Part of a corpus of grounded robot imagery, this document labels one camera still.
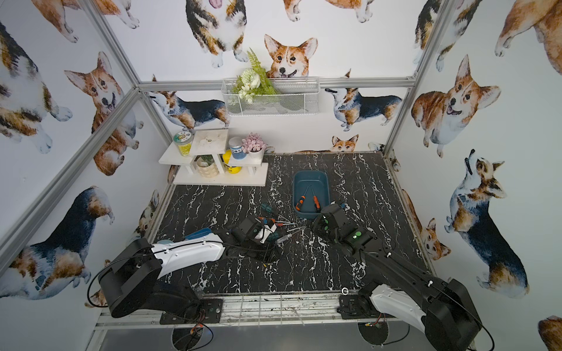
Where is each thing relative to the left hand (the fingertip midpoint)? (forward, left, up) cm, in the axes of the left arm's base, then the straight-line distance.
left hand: (276, 249), depth 83 cm
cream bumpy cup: (+41, +35, +2) cm, 54 cm away
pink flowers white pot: (+36, +9, +20) cm, 42 cm away
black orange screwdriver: (+22, -10, -3) cm, 24 cm away
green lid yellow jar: (+42, +40, +19) cm, 61 cm away
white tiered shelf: (+41, +27, +18) cm, 52 cm away
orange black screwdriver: (+23, -18, -3) cm, 29 cm away
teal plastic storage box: (+28, -16, -4) cm, 32 cm away
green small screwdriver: (+20, +5, -2) cm, 20 cm away
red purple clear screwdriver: (+13, -1, -5) cm, 13 cm away
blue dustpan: (+10, +34, -5) cm, 36 cm away
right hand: (+8, -15, +9) cm, 19 cm away
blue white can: (+39, +17, +16) cm, 46 cm away
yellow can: (+41, +23, -1) cm, 47 cm away
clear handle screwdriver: (+6, -3, -4) cm, 8 cm away
